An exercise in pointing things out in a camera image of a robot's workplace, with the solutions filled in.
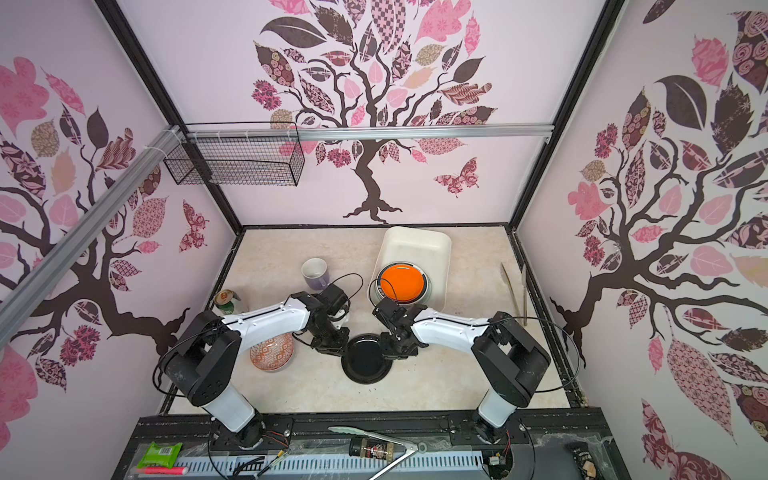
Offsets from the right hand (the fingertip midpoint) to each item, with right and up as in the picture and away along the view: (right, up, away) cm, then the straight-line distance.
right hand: (387, 352), depth 86 cm
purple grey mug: (-26, +22, +17) cm, 38 cm away
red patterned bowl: (-33, +1, -3) cm, 33 cm away
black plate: (-7, -1, -3) cm, 7 cm away
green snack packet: (-54, -19, -16) cm, 60 cm away
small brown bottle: (-5, -16, -18) cm, 25 cm away
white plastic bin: (+17, +31, +30) cm, 46 cm away
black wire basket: (-48, +62, +9) cm, 79 cm away
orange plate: (+5, +19, +17) cm, 26 cm away
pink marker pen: (-53, -22, -18) cm, 60 cm away
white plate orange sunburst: (+9, +14, +9) cm, 19 cm away
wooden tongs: (+42, +15, +12) cm, 46 cm away
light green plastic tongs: (+4, -20, -17) cm, 26 cm away
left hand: (-13, -1, -1) cm, 13 cm away
